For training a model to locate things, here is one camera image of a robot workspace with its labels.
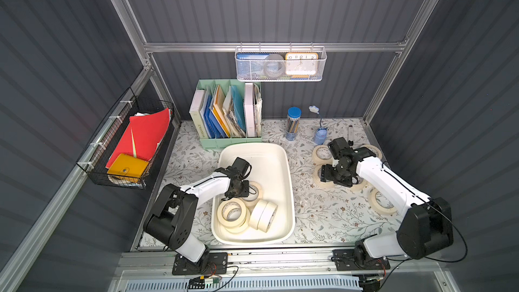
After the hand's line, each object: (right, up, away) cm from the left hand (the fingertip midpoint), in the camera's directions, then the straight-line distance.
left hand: (242, 191), depth 91 cm
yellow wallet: (-34, +15, -26) cm, 46 cm away
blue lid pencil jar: (+25, +32, +8) cm, 42 cm away
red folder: (-36, +25, -15) cm, 46 cm away
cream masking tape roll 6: (0, -12, -12) cm, 17 cm away
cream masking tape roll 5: (+9, -5, -17) cm, 20 cm away
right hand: (+39, +7, -7) cm, 40 cm away
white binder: (+3, +38, +2) cm, 38 cm away
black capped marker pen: (+57, +22, +18) cm, 64 cm away
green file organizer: (-5, +38, +3) cm, 38 cm away
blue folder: (-14, +29, +7) cm, 33 cm away
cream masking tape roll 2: (+36, +14, +11) cm, 40 cm away
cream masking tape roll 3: (+6, -3, -7) cm, 9 cm away
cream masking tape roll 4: (-5, -8, -14) cm, 17 cm away
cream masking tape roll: (+68, +18, +14) cm, 71 cm away
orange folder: (-11, +37, +5) cm, 39 cm away
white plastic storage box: (+14, +9, +11) cm, 20 cm away
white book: (-21, +36, -2) cm, 42 cm away
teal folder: (-4, +48, +13) cm, 50 cm away
